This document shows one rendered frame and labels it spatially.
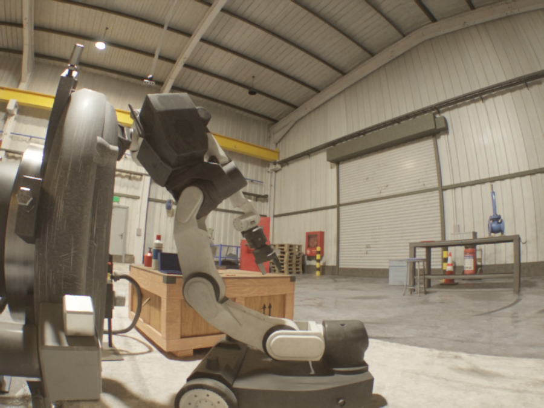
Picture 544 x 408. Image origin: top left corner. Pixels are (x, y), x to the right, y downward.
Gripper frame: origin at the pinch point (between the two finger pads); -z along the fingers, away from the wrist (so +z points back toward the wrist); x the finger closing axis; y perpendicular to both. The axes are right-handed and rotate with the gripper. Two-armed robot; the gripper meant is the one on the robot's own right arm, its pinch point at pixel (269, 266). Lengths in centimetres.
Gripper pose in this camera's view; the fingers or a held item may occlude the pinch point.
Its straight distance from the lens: 132.1
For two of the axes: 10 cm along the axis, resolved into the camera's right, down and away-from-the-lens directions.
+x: -6.6, 3.5, 6.7
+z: -4.3, -9.0, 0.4
